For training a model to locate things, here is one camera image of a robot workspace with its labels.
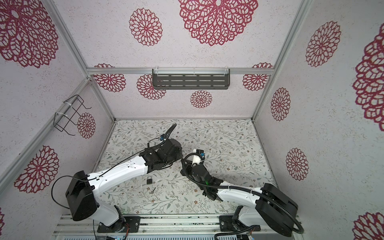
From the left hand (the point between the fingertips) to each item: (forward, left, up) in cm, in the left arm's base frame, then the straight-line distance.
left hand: (181, 153), depth 81 cm
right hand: (-4, 0, +1) cm, 4 cm away
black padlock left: (-9, +19, -16) cm, 27 cm away
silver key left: (-15, +17, -16) cm, 28 cm away
